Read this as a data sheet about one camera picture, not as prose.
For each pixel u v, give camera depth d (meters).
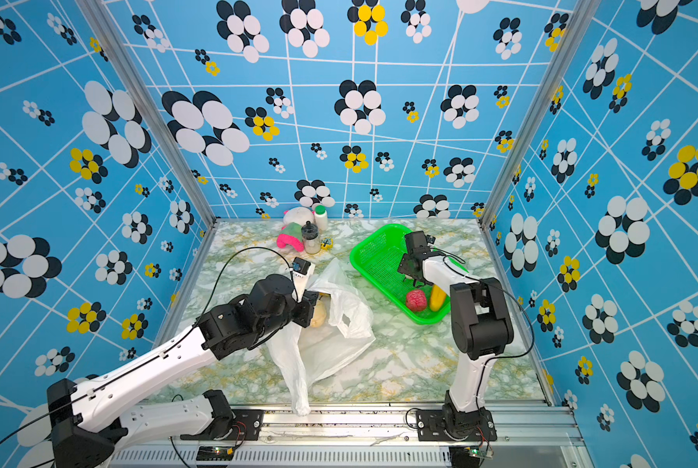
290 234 1.08
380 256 1.08
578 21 0.69
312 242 1.09
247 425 0.73
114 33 0.72
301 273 0.61
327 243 1.12
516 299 0.49
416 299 0.90
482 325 0.50
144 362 0.44
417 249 0.79
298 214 1.12
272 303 0.52
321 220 1.12
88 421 0.39
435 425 0.72
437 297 0.93
